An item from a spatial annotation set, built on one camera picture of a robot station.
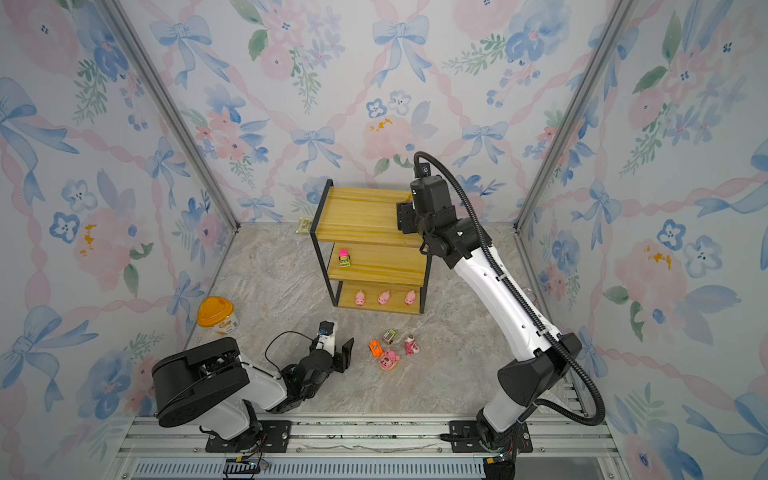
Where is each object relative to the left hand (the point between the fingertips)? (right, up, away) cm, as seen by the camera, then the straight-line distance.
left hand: (347, 337), depth 87 cm
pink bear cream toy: (+18, -2, -2) cm, 19 cm away
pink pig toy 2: (+3, +10, +9) cm, 14 cm away
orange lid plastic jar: (-36, +8, -4) cm, 37 cm away
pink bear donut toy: (+12, -5, -4) cm, 14 cm away
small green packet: (-22, +36, +33) cm, 53 cm away
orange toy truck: (+9, -3, 0) cm, 9 cm away
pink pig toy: (+10, +10, +9) cm, 17 cm away
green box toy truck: (+13, 0, 0) cm, 13 cm away
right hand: (+19, +37, -14) cm, 44 cm away
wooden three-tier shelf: (+6, +22, +1) cm, 23 cm away
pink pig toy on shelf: (+19, +10, +9) cm, 23 cm away
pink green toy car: (-1, +23, -1) cm, 23 cm away
